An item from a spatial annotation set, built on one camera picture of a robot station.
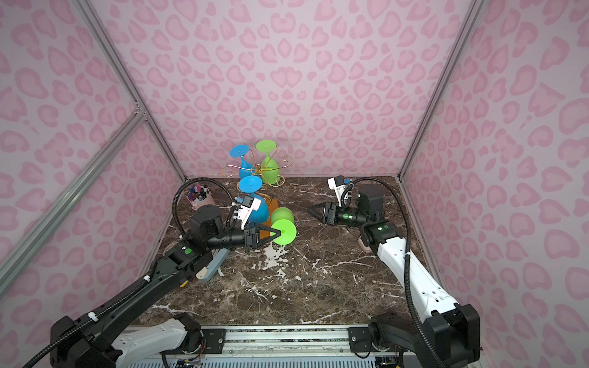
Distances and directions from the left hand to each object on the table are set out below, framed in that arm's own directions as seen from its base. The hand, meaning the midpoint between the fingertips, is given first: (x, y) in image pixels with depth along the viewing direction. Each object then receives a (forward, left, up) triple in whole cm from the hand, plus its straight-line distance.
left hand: (280, 236), depth 64 cm
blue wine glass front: (+16, +9, +4) cm, 19 cm away
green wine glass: (+4, -1, +2) cm, 5 cm away
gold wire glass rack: (+26, +8, +1) cm, 27 cm away
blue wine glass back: (+35, +17, +1) cm, 39 cm away
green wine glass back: (+31, +6, -7) cm, 32 cm away
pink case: (+10, -32, -29) cm, 44 cm away
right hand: (+9, -9, -1) cm, 13 cm away
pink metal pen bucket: (+31, +38, -20) cm, 53 cm away
